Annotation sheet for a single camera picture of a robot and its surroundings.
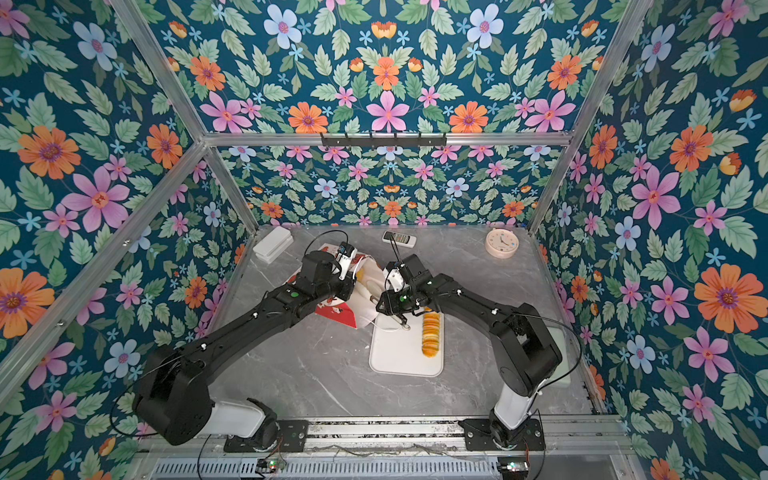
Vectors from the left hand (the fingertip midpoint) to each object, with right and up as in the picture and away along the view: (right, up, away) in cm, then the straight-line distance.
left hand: (357, 266), depth 83 cm
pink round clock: (+50, +8, +29) cm, 58 cm away
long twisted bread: (+21, -21, +8) cm, 31 cm away
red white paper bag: (-1, -14, +7) cm, 15 cm away
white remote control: (+12, +9, +32) cm, 36 cm away
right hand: (+7, -11, +3) cm, 13 cm away
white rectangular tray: (+11, -25, +5) cm, 28 cm away
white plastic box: (-36, +7, +27) cm, 45 cm away
